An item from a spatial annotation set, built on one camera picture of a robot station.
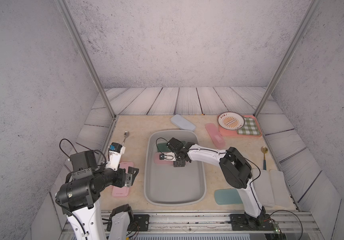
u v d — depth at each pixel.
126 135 1.08
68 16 0.72
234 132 1.10
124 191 0.81
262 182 0.84
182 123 1.15
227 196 0.81
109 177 0.51
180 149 0.71
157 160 0.85
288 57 0.87
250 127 1.11
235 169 0.53
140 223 0.73
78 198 0.35
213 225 0.73
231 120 1.15
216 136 1.08
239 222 0.72
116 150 0.51
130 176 0.52
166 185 0.83
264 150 0.98
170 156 0.83
